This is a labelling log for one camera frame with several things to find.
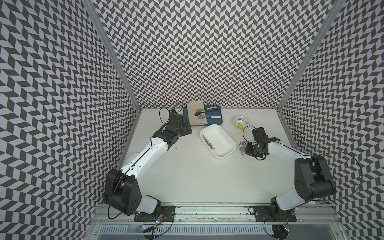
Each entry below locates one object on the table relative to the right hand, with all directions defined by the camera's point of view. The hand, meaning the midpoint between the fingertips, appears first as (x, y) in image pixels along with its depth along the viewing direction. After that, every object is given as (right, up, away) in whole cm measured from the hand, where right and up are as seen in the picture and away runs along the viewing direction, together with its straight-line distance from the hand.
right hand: (247, 154), depth 92 cm
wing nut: (-3, +5, +7) cm, 9 cm away
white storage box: (-17, +7, +10) cm, 21 cm away
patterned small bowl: (0, +20, +17) cm, 26 cm away
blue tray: (-19, +25, +21) cm, 38 cm away
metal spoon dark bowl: (-31, +26, +23) cm, 47 cm away
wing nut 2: (-3, +3, +5) cm, 6 cm away
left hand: (-40, +17, -7) cm, 44 cm away
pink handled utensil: (-21, +31, +18) cm, 41 cm away
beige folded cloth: (-36, +32, +27) cm, 55 cm away
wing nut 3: (-3, 0, +2) cm, 3 cm away
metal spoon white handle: (-18, +24, +20) cm, 36 cm away
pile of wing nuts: (-24, +6, +7) cm, 26 cm away
